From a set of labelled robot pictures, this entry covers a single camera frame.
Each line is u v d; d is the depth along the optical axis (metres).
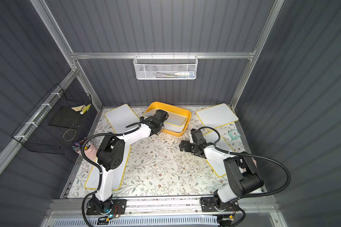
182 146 0.83
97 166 0.54
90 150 0.85
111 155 0.55
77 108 0.82
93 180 0.83
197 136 0.73
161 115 0.77
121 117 1.16
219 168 0.87
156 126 0.74
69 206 0.76
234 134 1.00
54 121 0.73
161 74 0.91
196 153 0.68
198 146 0.71
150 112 1.11
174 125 0.94
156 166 0.88
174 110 1.14
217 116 1.24
